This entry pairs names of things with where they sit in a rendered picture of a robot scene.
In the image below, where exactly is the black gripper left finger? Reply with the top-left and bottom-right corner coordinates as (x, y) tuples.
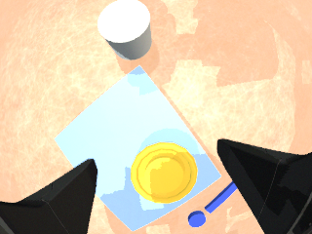
(0, 159), (98, 234)

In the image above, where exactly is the yellow plate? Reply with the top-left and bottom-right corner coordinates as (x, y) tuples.
(130, 141), (198, 204)

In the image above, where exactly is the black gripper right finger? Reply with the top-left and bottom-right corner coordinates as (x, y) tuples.
(217, 137), (312, 234)

